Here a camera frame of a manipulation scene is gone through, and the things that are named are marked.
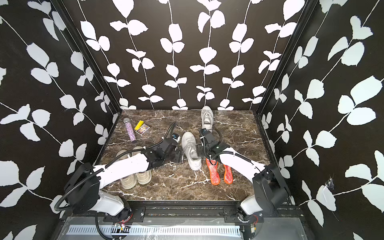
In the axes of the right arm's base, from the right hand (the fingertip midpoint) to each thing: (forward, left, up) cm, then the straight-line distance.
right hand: (199, 145), depth 88 cm
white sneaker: (+3, +7, -4) cm, 8 cm away
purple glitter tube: (+24, +54, -6) cm, 59 cm away
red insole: (-13, -17, -11) cm, 24 cm away
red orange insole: (-9, -8, -9) cm, 15 cm away
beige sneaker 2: (-18, +31, -5) cm, 36 cm away
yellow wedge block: (+24, +46, -9) cm, 52 cm away
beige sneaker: (-20, +38, -6) cm, 44 cm away
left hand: (-3, +12, +1) cm, 12 cm away
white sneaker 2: (+26, -6, -4) cm, 27 cm away
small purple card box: (+19, +42, -9) cm, 47 cm away
